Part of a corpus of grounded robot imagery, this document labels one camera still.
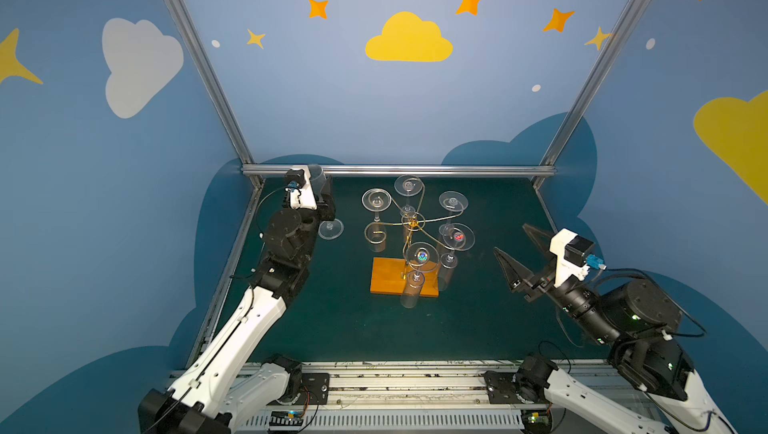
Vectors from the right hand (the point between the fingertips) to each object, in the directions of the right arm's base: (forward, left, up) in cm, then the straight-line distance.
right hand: (518, 233), depth 53 cm
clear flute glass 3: (+6, +9, -10) cm, 15 cm away
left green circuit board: (-27, +49, -46) cm, 73 cm away
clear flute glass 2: (+17, +9, -11) cm, 22 cm away
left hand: (+16, +41, -4) cm, 45 cm away
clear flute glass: (+21, +20, -10) cm, 30 cm away
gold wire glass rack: (+7, +15, -13) cm, 21 cm away
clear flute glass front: (0, +16, -10) cm, 19 cm away
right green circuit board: (-24, -14, -47) cm, 55 cm away
